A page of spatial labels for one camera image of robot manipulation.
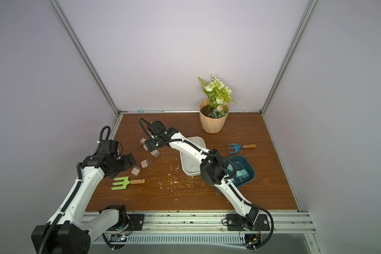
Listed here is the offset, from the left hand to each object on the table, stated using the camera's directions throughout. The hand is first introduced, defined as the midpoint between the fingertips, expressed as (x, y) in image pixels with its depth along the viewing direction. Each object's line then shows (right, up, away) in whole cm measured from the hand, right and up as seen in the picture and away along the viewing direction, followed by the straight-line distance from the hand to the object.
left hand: (130, 163), depth 81 cm
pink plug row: (0, -6, +7) cm, 9 cm away
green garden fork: (-5, -13, +5) cm, 14 cm away
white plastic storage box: (+32, -5, +11) cm, 34 cm away
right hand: (+10, +10, +8) cm, 16 cm away
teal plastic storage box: (+62, -2, +12) cm, 63 cm away
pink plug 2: (+10, +2, +14) cm, 17 cm away
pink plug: (-1, +9, +20) cm, 22 cm away
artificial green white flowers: (+48, +37, +8) cm, 61 cm away
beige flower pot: (+44, +20, +19) cm, 52 cm away
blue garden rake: (+62, +5, +20) cm, 65 cm away
